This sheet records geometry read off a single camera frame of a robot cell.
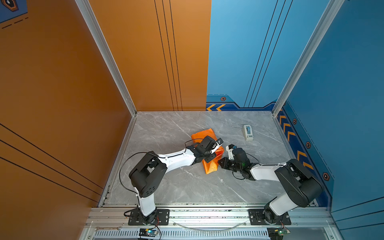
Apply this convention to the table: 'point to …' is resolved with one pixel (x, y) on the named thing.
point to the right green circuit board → (275, 233)
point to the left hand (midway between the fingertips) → (211, 149)
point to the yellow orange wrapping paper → (197, 136)
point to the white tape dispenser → (248, 132)
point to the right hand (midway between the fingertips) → (216, 162)
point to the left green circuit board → (148, 232)
